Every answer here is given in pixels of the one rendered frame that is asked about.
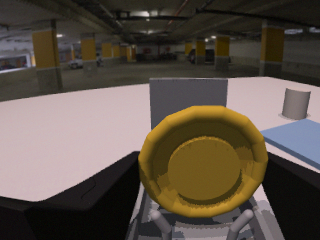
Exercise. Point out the yellow plate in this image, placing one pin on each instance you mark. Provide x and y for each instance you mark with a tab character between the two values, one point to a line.
204	161

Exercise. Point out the blue flat square slab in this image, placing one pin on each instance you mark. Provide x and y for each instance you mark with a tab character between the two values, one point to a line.
300	139

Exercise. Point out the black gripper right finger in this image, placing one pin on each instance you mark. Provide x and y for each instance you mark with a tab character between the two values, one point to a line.
293	192

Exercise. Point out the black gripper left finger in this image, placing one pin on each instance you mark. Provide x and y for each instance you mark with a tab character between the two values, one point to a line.
99	208

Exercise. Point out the dark grey cylinder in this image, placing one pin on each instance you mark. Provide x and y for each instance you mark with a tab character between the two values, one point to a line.
296	102

